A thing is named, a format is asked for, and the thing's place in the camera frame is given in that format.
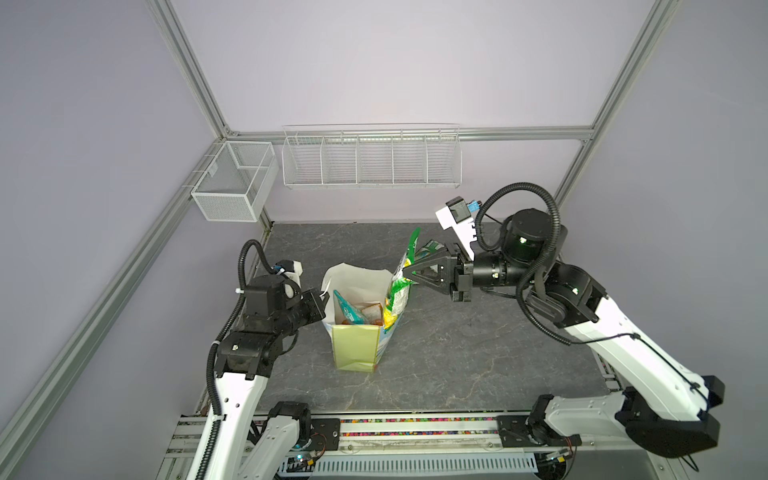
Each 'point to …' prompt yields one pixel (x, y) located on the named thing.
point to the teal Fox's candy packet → (353, 317)
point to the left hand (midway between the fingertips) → (329, 299)
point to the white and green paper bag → (358, 348)
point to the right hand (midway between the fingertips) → (402, 278)
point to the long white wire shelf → (371, 155)
